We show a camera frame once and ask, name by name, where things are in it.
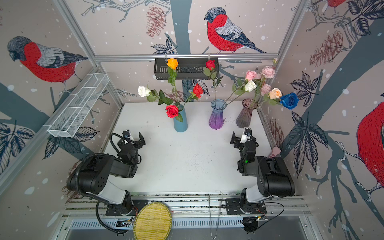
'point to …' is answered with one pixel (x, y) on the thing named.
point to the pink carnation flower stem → (265, 89)
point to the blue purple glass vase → (216, 117)
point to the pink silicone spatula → (276, 151)
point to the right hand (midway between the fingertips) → (241, 134)
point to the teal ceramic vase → (180, 126)
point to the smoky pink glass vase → (244, 117)
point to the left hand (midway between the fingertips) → (130, 134)
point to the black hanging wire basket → (188, 68)
